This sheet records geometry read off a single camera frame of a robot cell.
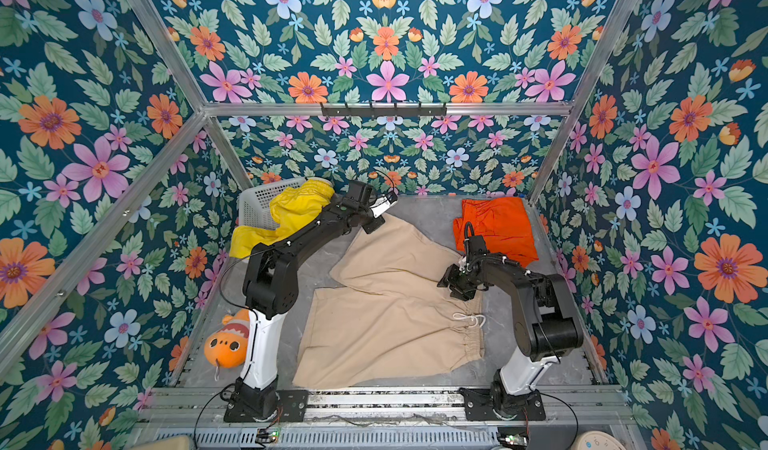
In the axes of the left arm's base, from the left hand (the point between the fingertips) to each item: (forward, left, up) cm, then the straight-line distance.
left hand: (382, 204), depth 97 cm
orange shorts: (-1, -45, -13) cm, 47 cm away
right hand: (-24, -18, -13) cm, 33 cm away
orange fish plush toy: (-41, +41, -7) cm, 58 cm away
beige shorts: (-31, 0, -14) cm, 35 cm away
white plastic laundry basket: (+13, +49, -11) cm, 52 cm away
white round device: (-66, -48, -12) cm, 82 cm away
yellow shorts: (+6, +32, -5) cm, 33 cm away
